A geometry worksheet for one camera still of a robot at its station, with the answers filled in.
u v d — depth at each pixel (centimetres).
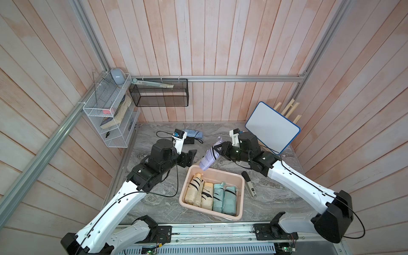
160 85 90
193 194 76
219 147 72
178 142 58
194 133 110
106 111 73
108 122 80
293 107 82
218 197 82
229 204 76
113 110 72
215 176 89
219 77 98
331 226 39
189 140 107
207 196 81
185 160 59
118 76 83
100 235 38
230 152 66
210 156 73
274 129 80
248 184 86
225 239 73
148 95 107
